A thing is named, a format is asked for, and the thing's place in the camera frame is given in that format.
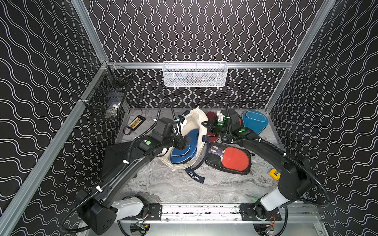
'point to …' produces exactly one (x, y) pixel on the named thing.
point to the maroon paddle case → (212, 137)
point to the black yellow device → (136, 122)
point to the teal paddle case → (255, 120)
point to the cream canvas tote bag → (195, 119)
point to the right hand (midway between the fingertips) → (200, 122)
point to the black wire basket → (105, 95)
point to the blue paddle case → (178, 156)
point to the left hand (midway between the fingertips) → (186, 134)
